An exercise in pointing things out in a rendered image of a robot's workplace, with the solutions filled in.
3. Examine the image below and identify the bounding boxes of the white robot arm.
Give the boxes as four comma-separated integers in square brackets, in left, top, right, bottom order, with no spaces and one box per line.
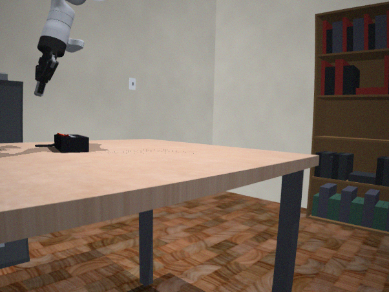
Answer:
[41,0,86,52]

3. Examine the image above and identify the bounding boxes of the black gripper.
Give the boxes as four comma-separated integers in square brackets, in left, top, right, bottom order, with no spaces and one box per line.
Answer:
[34,36,67,97]

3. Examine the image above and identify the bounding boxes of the black power strip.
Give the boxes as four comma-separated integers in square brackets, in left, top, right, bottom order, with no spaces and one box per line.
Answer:
[35,133,89,153]

